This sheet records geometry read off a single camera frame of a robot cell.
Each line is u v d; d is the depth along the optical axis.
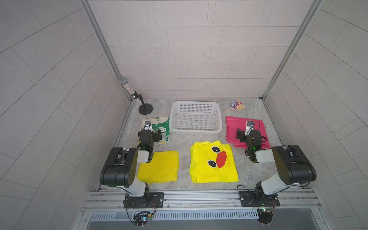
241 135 0.83
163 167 0.85
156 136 0.84
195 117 1.05
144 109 1.07
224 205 0.71
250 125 0.78
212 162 0.83
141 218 0.65
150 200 0.70
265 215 0.69
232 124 1.00
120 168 0.44
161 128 0.94
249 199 0.71
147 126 0.78
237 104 1.12
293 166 0.45
